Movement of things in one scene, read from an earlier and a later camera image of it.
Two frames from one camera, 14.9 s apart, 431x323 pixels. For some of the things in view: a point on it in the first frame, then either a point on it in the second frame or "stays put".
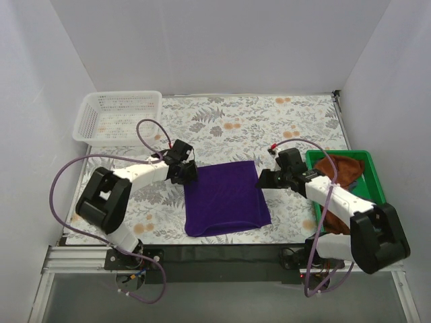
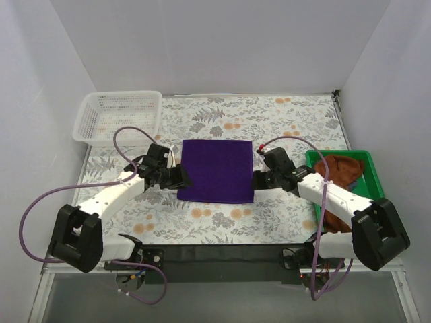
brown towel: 349,170 stays put
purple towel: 225,198 to 220,171
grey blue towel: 353,185 stays put
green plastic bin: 369,186 stays put
